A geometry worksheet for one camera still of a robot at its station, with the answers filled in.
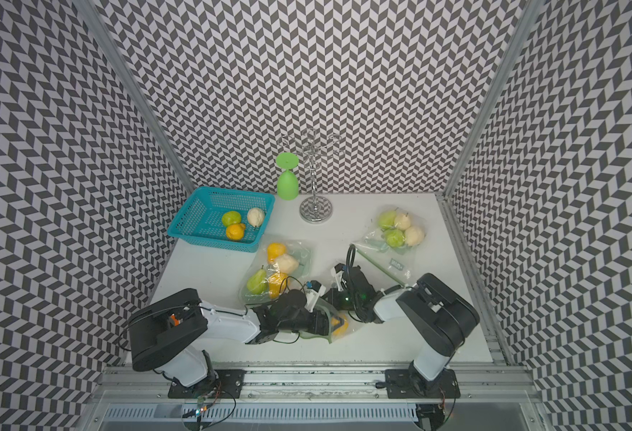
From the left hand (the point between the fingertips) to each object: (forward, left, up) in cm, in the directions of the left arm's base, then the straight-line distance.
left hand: (335, 325), depth 81 cm
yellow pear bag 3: (+27, +22, 0) cm, 35 cm away
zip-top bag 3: (+20, -23, +3) cm, 30 cm away
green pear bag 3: (+38, -21, +4) cm, 44 cm away
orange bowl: (-9, +31, +32) cm, 45 cm away
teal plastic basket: (+43, +55, 0) cm, 70 cm away
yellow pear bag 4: (+12, +19, +3) cm, 23 cm away
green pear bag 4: (+30, -23, +4) cm, 38 cm away
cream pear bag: (+41, +31, +3) cm, 52 cm away
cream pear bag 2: (+20, +16, +3) cm, 26 cm away
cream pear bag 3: (+36, -26, +6) cm, 44 cm away
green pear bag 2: (+12, +25, +3) cm, 28 cm away
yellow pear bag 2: (-2, -2, +3) cm, 5 cm away
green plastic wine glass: (+40, +16, +21) cm, 48 cm away
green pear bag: (+41, +41, +3) cm, 58 cm away
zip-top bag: (+17, +20, +6) cm, 27 cm away
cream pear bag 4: (+31, -30, +3) cm, 43 cm away
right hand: (+8, +5, -4) cm, 10 cm away
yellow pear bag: (+34, +38, +2) cm, 51 cm away
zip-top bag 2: (-1, -1, +6) cm, 6 cm away
